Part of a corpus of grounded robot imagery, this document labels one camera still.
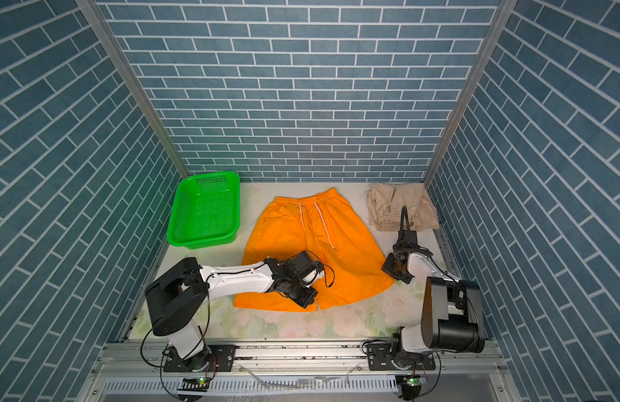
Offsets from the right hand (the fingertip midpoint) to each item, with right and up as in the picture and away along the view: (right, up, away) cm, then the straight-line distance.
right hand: (389, 267), depth 92 cm
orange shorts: (-23, +15, +12) cm, 30 cm away
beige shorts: (+3, +25, +17) cm, 30 cm away
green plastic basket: (-77, +21, +19) cm, 82 cm away
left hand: (-28, -10, -9) cm, 31 cm away
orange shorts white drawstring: (-25, +18, +12) cm, 33 cm away
